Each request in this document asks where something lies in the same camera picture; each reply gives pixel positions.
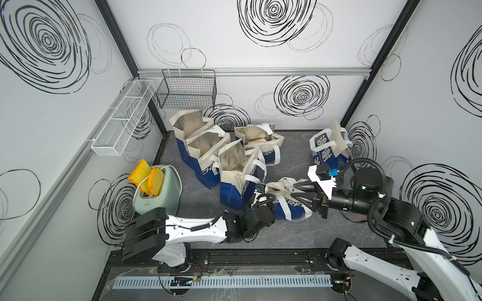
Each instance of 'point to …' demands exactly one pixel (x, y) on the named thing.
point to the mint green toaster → (169, 197)
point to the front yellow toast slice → (155, 180)
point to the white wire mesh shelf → (113, 137)
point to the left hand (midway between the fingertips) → (275, 203)
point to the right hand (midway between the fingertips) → (294, 191)
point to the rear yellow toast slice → (142, 170)
